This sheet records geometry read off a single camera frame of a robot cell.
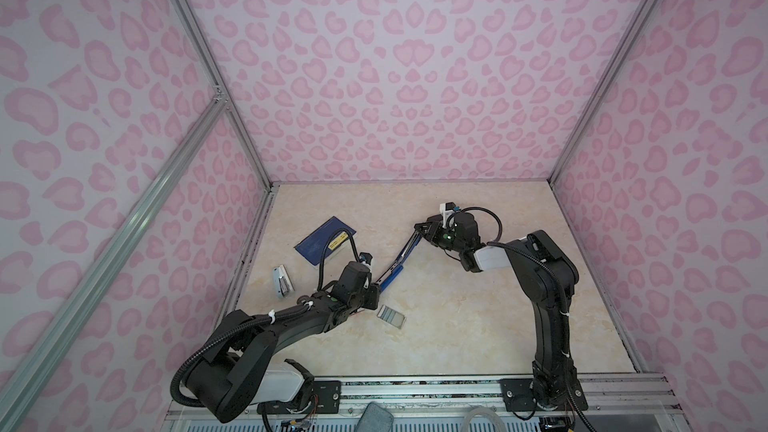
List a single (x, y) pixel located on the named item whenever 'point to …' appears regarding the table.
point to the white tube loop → (481, 411)
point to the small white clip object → (282, 280)
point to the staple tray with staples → (392, 317)
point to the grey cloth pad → (375, 418)
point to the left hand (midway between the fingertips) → (379, 285)
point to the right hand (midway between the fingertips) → (418, 225)
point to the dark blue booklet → (312, 246)
